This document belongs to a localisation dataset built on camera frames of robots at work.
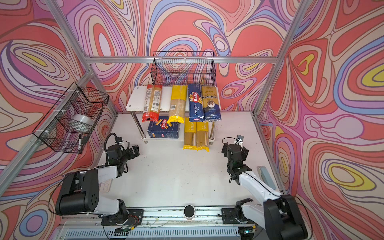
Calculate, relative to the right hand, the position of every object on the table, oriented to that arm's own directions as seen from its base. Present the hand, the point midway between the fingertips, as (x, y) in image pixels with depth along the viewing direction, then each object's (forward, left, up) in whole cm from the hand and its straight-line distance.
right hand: (235, 148), depth 88 cm
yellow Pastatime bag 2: (+10, +19, -1) cm, 21 cm away
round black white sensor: (-32, +28, -4) cm, 43 cm away
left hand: (+5, +64, -3) cm, 64 cm away
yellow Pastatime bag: (+12, +27, -1) cm, 30 cm away
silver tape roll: (+6, +80, +23) cm, 83 cm away
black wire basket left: (+2, +84, +24) cm, 88 cm away
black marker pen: (-4, +81, +17) cm, 83 cm away
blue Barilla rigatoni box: (+13, +44, +4) cm, 47 cm away
